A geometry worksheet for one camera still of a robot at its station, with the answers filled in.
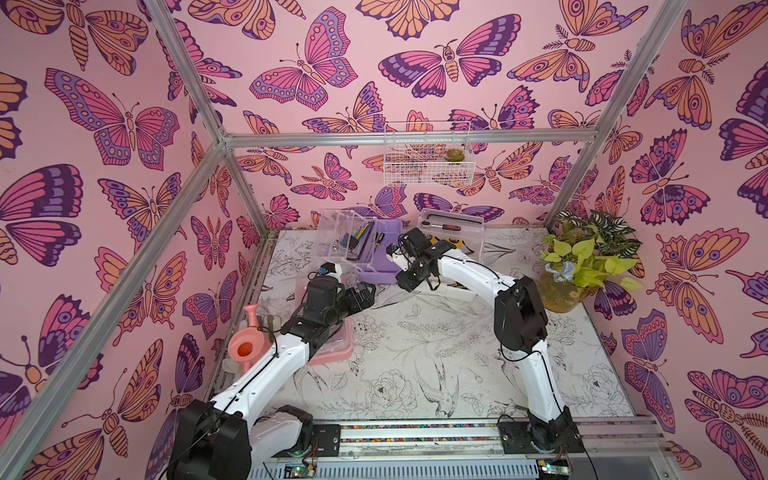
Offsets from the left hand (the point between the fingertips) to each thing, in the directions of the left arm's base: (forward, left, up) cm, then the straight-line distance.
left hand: (367, 289), depth 83 cm
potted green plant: (+6, -59, +7) cm, 59 cm away
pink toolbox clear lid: (-12, +8, -10) cm, 17 cm away
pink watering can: (-14, +30, -5) cm, 34 cm away
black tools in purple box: (+25, +6, -8) cm, 27 cm away
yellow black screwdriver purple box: (+34, -2, -15) cm, 37 cm away
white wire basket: (+40, -20, +18) cm, 48 cm away
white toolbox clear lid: (+29, -30, -6) cm, 42 cm away
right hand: (+11, -12, -9) cm, 19 cm away
